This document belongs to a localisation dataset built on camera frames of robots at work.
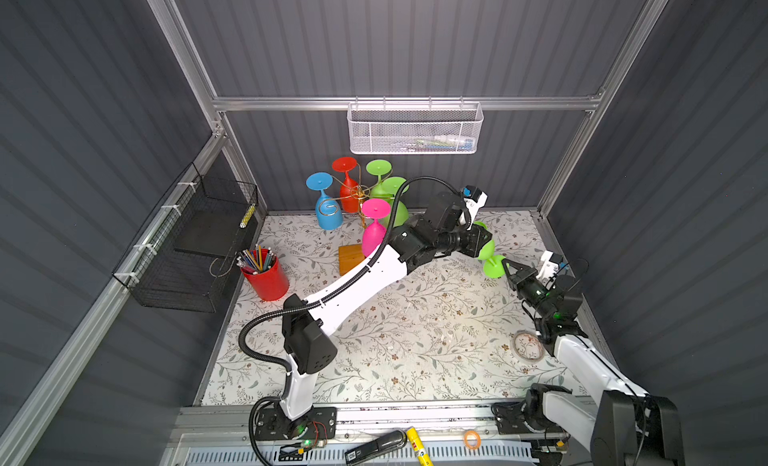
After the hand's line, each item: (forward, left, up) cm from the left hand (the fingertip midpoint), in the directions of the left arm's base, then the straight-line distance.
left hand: (491, 234), depth 69 cm
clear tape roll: (-15, -15, -34) cm, 40 cm away
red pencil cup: (+5, +59, -19) cm, 63 cm away
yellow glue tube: (-39, +18, -33) cm, 54 cm away
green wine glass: (+1, -5, -15) cm, 16 cm away
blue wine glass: (+22, +41, -12) cm, 48 cm away
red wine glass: (+27, +35, -7) cm, 45 cm away
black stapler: (-36, +26, -30) cm, 54 cm away
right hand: (+1, -8, -13) cm, 16 cm away
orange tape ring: (-37, +5, -33) cm, 50 cm away
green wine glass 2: (+28, +25, -1) cm, 37 cm away
